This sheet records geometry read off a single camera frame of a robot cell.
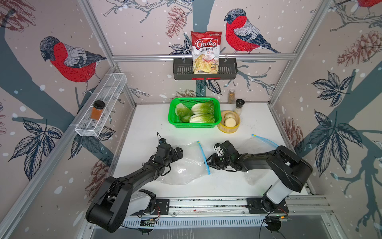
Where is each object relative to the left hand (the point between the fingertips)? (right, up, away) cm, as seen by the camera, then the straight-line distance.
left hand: (179, 149), depth 90 cm
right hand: (+16, -8, -3) cm, 18 cm away
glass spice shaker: (+39, +36, +28) cm, 61 cm away
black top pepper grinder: (+43, +30, +16) cm, 54 cm away
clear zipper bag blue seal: (+8, -10, -2) cm, 13 cm away
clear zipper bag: (+49, +2, +5) cm, 49 cm away
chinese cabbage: (+18, +27, +16) cm, 36 cm away
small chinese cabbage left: (+2, +23, +14) cm, 26 cm away
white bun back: (+35, +21, +16) cm, 44 cm away
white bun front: (+34, +16, +11) cm, 39 cm away
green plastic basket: (+4, +31, +24) cm, 40 cm away
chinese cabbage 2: (+15, +19, +11) cm, 27 cm away
